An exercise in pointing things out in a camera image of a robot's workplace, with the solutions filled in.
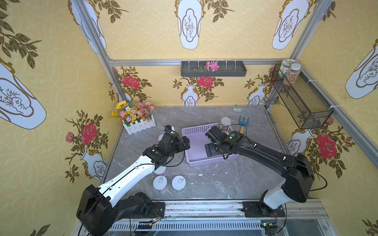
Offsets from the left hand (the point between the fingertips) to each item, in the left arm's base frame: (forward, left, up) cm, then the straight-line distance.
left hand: (178, 140), depth 82 cm
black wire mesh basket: (+13, -71, +14) cm, 74 cm away
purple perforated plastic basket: (-4, -10, -10) cm, 15 cm away
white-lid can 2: (-19, +10, -11) cm, 24 cm away
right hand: (-2, -22, -4) cm, 22 cm away
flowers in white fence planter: (+20, +28, -2) cm, 34 cm away
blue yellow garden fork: (+25, -48, -17) cm, 57 cm away
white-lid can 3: (-20, 0, -11) cm, 22 cm away
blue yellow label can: (+15, -30, -3) cm, 34 cm away
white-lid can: (-12, +10, -12) cm, 20 cm away
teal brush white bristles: (+36, -45, -15) cm, 60 cm away
